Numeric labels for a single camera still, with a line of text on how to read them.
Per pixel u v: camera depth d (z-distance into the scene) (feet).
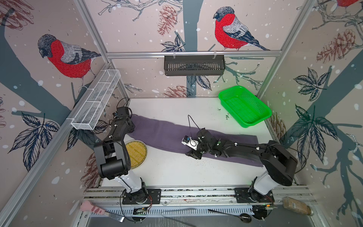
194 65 3.42
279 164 1.46
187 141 2.39
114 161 1.51
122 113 2.40
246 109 3.71
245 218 2.17
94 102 2.52
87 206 2.25
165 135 3.19
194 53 3.09
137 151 2.95
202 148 2.37
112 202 2.41
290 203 2.21
